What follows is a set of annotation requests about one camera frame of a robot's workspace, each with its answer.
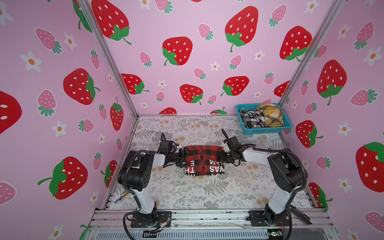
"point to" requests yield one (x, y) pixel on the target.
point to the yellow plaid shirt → (273, 116)
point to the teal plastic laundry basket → (249, 107)
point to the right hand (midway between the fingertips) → (217, 158)
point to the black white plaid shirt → (255, 119)
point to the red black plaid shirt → (204, 160)
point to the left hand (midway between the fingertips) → (193, 158)
